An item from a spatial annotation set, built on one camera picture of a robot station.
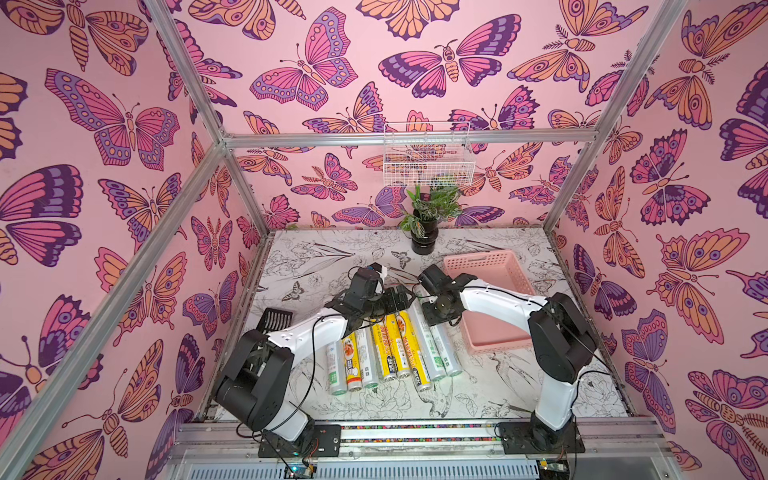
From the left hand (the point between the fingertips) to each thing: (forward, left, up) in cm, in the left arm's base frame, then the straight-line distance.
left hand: (410, 298), depth 86 cm
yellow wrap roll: (-12, +7, -10) cm, 17 cm away
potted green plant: (+25, -5, +7) cm, 26 cm away
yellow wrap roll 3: (-15, -2, -9) cm, 18 cm away
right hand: (-2, -6, -9) cm, 11 cm away
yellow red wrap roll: (-17, +16, -9) cm, 25 cm away
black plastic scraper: (-1, +43, -11) cm, 44 cm away
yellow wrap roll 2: (-10, +2, -10) cm, 14 cm away
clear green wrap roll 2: (-14, +12, -9) cm, 20 cm away
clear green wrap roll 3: (-10, -5, -8) cm, 14 cm away
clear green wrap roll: (-17, +20, -8) cm, 28 cm away
